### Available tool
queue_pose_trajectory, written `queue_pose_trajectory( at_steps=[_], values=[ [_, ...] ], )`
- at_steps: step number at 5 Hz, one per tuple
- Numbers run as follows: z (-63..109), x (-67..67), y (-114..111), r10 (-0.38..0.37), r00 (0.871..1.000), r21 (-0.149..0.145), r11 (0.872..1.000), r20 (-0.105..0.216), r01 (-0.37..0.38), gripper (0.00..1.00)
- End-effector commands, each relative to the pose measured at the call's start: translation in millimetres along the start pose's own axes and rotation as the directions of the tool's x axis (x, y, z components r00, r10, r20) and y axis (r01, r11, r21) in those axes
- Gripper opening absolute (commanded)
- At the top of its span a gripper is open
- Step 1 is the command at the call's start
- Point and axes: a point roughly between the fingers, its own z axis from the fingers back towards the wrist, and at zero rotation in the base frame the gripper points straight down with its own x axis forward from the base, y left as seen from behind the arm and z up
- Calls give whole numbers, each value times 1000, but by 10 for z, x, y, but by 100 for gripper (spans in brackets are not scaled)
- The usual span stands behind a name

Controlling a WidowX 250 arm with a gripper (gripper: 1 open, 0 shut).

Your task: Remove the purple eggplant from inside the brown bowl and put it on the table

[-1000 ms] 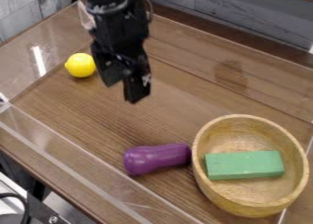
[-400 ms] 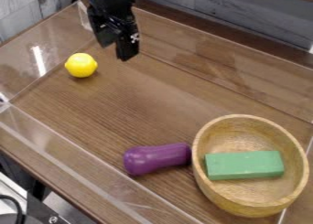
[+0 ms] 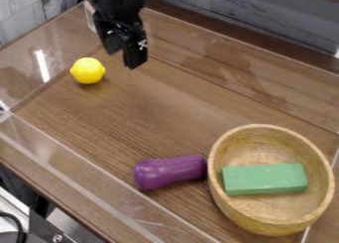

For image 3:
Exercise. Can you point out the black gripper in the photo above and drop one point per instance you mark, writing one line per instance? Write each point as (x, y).
(120, 31)

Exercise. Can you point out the yellow toy lemon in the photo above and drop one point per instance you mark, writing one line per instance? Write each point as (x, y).
(87, 71)

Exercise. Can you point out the purple toy eggplant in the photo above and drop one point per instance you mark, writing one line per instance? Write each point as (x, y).
(155, 173)

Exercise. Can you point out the brown wooden bowl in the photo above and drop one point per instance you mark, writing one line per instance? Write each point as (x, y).
(272, 214)

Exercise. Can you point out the green rectangular block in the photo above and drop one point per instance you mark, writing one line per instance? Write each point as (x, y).
(264, 179)

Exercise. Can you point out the clear acrylic corner bracket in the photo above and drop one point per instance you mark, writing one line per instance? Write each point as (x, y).
(89, 12)

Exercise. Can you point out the clear acrylic front wall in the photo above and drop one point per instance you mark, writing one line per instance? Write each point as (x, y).
(100, 201)

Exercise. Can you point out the black metal bracket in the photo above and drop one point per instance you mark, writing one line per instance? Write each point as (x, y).
(44, 232)

